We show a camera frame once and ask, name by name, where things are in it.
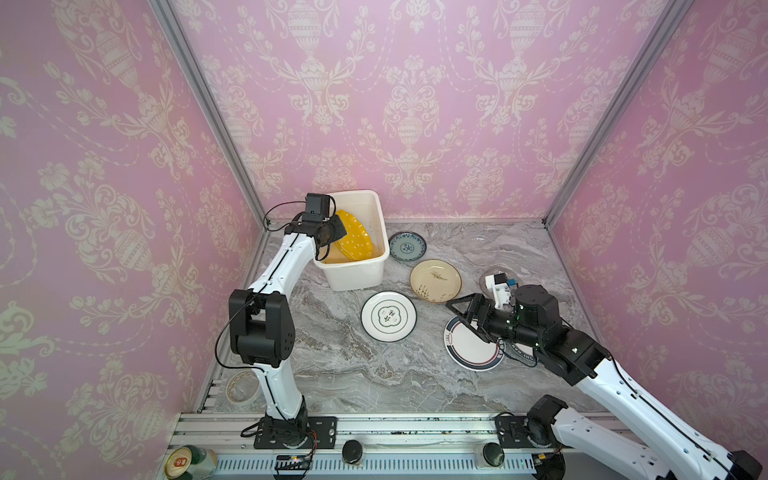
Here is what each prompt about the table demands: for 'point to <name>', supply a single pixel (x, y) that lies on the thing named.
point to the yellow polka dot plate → (356, 243)
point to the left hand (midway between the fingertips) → (339, 228)
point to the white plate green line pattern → (388, 316)
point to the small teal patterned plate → (407, 246)
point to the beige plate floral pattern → (436, 281)
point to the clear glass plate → (512, 276)
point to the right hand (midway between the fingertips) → (454, 311)
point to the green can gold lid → (191, 462)
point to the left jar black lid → (352, 452)
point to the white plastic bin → (368, 274)
